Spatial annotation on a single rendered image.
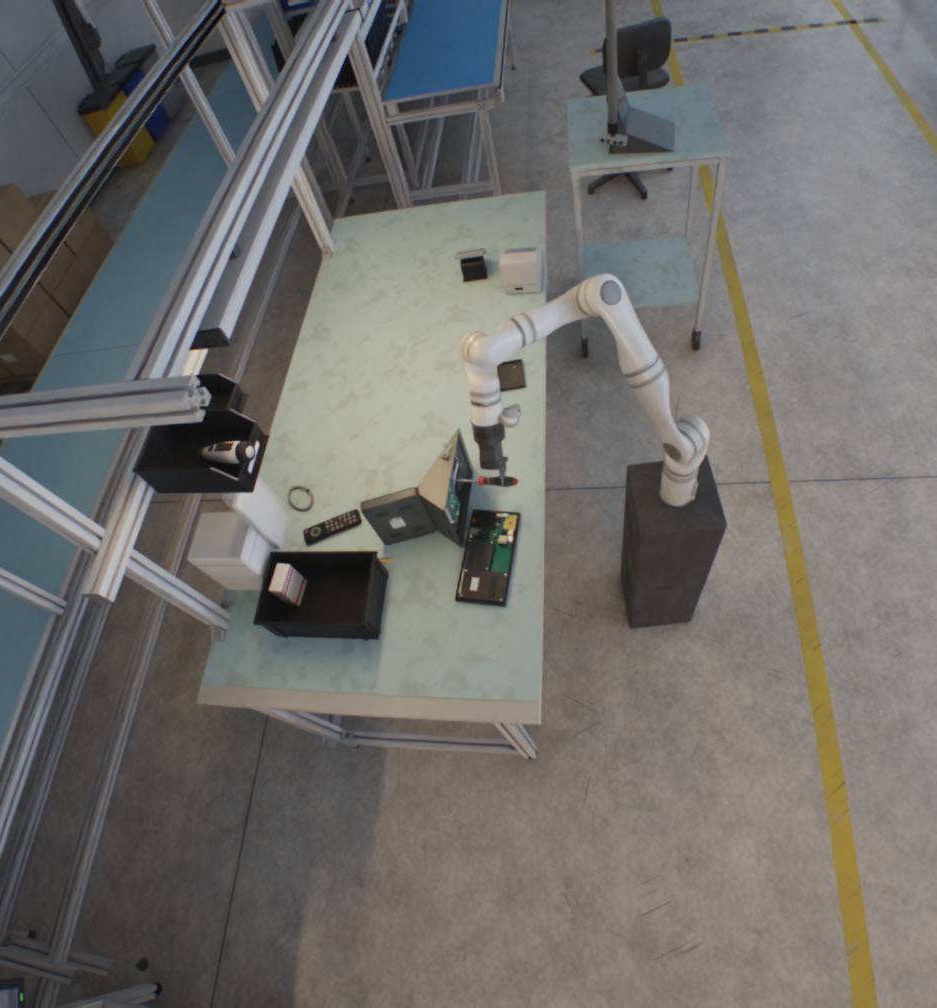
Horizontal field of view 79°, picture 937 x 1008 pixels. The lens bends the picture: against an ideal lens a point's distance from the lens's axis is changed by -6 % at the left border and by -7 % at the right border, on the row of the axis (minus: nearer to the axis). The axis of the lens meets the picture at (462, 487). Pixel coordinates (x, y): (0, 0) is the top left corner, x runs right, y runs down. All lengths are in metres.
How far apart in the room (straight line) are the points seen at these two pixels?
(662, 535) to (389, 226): 1.65
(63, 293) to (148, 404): 4.07
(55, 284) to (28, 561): 2.71
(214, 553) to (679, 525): 1.25
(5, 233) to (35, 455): 2.16
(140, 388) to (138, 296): 2.33
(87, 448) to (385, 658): 1.55
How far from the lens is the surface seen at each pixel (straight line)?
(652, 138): 2.67
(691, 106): 2.97
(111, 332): 3.10
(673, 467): 1.66
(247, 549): 1.62
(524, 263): 2.10
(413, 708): 1.53
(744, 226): 4.14
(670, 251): 3.42
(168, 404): 0.84
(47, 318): 4.79
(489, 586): 1.55
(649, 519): 1.80
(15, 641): 2.40
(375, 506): 1.51
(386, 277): 2.42
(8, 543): 2.65
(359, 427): 1.95
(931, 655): 2.83
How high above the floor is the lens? 2.45
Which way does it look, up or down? 57 degrees down
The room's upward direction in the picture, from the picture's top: 21 degrees counter-clockwise
